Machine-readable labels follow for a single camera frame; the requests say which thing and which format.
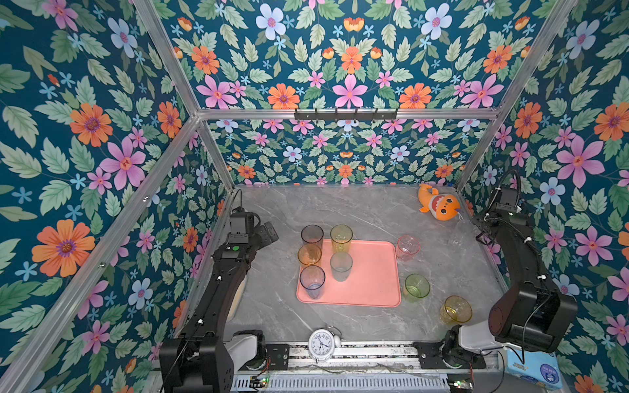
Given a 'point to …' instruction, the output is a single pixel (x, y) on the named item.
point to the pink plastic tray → (375, 278)
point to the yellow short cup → (455, 310)
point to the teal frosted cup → (341, 264)
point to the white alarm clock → (322, 342)
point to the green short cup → (416, 288)
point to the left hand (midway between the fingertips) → (265, 231)
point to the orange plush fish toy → (442, 207)
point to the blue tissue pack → (542, 368)
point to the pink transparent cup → (407, 247)
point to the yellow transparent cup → (309, 254)
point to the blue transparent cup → (312, 278)
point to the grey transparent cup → (312, 234)
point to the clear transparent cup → (463, 229)
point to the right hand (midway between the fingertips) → (496, 222)
